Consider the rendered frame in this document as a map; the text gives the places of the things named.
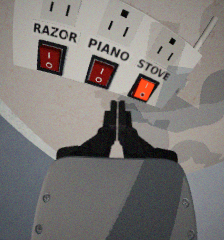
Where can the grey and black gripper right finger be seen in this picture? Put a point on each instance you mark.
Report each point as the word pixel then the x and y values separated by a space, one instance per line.
pixel 136 147

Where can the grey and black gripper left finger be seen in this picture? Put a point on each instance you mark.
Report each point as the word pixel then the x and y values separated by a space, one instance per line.
pixel 97 145

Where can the grey power strip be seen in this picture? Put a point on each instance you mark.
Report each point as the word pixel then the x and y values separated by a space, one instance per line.
pixel 104 43

